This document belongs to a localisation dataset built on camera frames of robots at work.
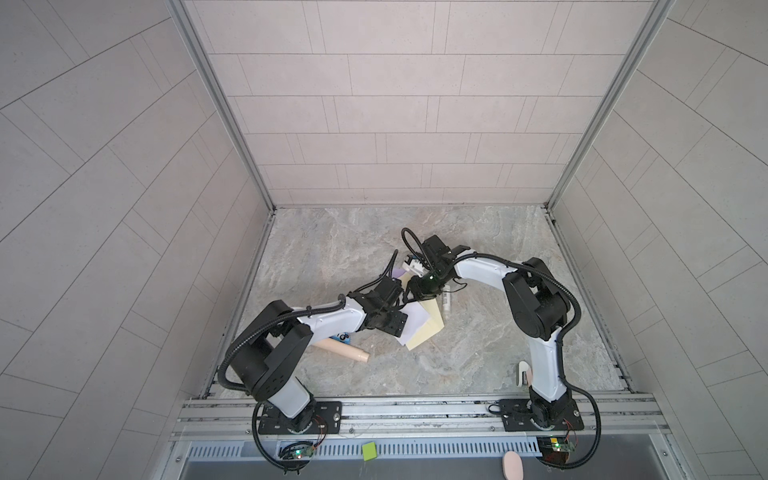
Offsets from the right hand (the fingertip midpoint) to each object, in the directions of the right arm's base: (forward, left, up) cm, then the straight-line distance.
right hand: (406, 299), depth 90 cm
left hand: (-4, +2, -3) cm, 6 cm away
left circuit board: (-35, +27, +2) cm, 44 cm away
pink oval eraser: (-41, -20, -1) cm, 45 cm away
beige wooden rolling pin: (-14, +18, 0) cm, 23 cm away
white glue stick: (-1, -12, -1) cm, 12 cm away
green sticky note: (-36, +11, +1) cm, 38 cm away
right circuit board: (-38, -31, -4) cm, 50 cm away
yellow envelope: (-9, -6, -1) cm, 11 cm away
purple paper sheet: (0, +2, +15) cm, 15 cm away
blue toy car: (-11, +18, 0) cm, 21 cm away
